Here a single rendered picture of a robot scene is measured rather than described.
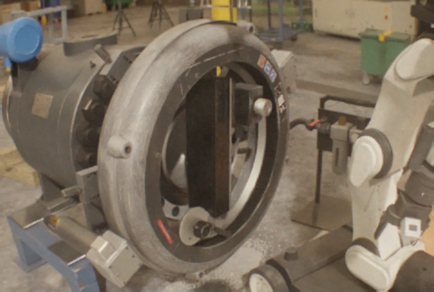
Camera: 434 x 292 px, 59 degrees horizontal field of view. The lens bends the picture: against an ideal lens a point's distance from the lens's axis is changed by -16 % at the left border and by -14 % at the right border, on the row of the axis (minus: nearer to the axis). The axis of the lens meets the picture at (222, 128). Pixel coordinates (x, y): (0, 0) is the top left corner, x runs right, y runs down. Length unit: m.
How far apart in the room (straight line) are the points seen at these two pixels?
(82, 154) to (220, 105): 0.44
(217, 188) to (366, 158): 0.41
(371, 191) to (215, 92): 0.52
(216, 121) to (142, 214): 0.31
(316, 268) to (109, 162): 0.80
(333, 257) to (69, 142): 0.95
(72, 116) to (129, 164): 0.38
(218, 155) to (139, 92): 0.30
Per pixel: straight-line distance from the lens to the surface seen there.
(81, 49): 1.53
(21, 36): 1.58
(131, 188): 1.02
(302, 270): 1.47
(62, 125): 1.36
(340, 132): 1.92
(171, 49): 1.07
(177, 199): 1.33
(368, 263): 1.31
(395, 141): 1.17
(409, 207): 0.96
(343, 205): 2.22
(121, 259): 1.11
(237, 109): 1.18
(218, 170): 1.20
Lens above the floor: 1.10
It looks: 20 degrees down
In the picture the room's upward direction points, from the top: 2 degrees counter-clockwise
